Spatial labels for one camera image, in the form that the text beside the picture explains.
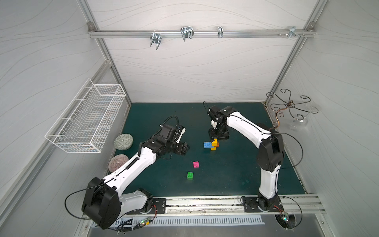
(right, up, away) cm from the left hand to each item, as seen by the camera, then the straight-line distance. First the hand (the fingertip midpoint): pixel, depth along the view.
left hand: (184, 146), depth 81 cm
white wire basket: (-46, +13, -12) cm, 49 cm away
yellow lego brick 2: (+18, 0, +7) cm, 20 cm away
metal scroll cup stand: (+57, +27, +1) cm, 63 cm away
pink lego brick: (+7, -12, +6) cm, 15 cm away
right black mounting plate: (+35, -28, -7) cm, 46 cm away
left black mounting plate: (-13, -29, -7) cm, 33 cm away
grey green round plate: (-41, 0, +15) cm, 44 cm away
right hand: (+18, +3, +6) cm, 19 cm away
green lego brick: (+3, -17, 0) cm, 17 cm away
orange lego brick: (+20, -1, +9) cm, 22 cm away
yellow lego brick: (+18, -4, +12) cm, 22 cm away
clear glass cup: (+68, +11, +5) cm, 69 cm away
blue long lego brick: (+14, -1, +10) cm, 17 cm away
